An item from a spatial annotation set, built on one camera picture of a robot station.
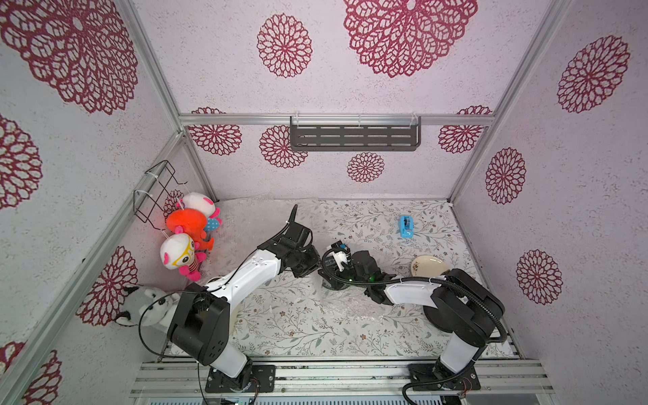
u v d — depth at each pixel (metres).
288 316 0.86
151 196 0.75
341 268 0.78
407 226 1.07
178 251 0.81
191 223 0.88
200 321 0.44
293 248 0.66
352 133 0.94
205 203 0.95
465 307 0.47
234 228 1.10
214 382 0.73
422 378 0.76
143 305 0.69
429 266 0.98
